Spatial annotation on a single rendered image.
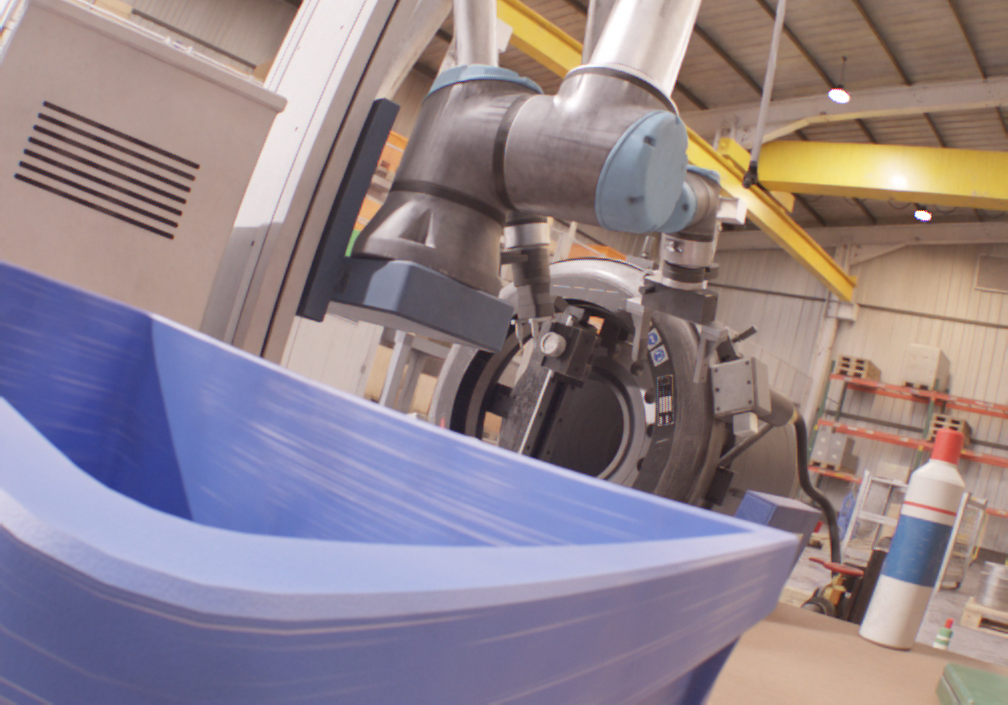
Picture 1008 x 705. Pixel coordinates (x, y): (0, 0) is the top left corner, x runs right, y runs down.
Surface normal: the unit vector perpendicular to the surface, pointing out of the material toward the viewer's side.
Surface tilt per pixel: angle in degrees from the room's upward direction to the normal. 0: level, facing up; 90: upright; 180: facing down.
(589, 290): 90
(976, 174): 90
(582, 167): 115
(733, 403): 90
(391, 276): 90
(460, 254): 70
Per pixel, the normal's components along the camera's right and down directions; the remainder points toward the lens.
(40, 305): 0.84, 0.21
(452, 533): -0.46, -0.24
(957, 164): -0.69, -0.29
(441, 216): 0.19, -0.40
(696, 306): -0.70, 0.13
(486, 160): -0.50, 0.32
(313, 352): 0.66, 0.12
